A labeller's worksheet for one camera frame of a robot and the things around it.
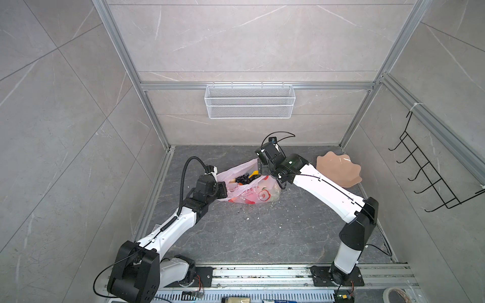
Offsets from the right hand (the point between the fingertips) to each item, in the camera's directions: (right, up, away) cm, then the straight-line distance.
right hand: (269, 162), depth 81 cm
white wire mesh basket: (-9, +34, +22) cm, 41 cm away
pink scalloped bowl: (+44, -4, +26) cm, 51 cm away
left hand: (-20, -8, +4) cm, 22 cm away
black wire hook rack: (+58, -10, -16) cm, 61 cm away
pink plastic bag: (-3, -13, +9) cm, 16 cm away
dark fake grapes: (-11, -9, +20) cm, 24 cm away
